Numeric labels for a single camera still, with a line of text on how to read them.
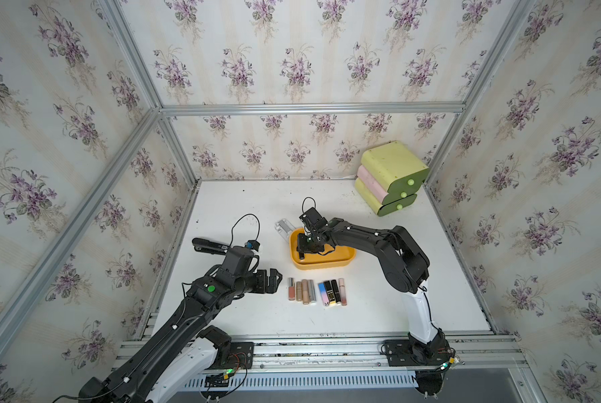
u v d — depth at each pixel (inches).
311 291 33.2
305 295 33.0
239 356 28.4
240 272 23.6
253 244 27.5
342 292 33.6
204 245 37.1
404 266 21.0
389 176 36.2
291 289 33.8
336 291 33.7
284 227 39.9
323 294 33.3
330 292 33.1
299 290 33.6
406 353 28.8
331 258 36.2
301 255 36.6
